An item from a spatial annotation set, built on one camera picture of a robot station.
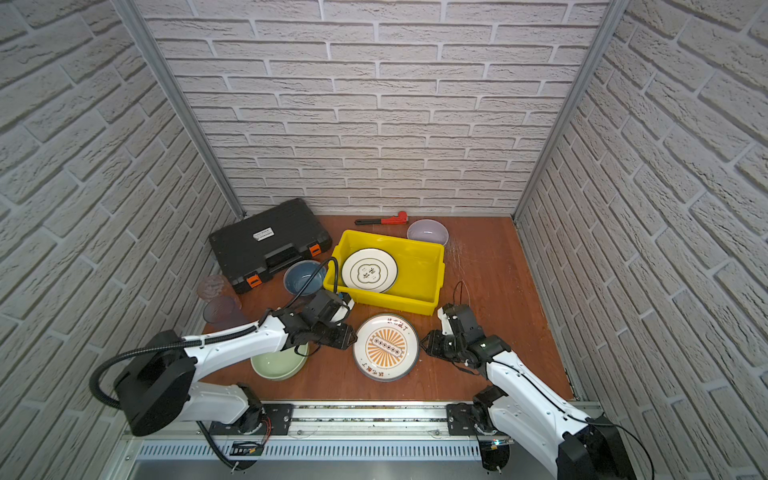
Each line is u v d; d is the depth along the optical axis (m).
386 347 0.85
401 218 1.18
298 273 0.97
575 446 0.41
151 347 0.44
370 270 1.01
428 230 1.10
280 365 0.79
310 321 0.66
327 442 0.71
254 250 1.01
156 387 0.42
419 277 1.01
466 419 0.74
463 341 0.64
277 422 0.73
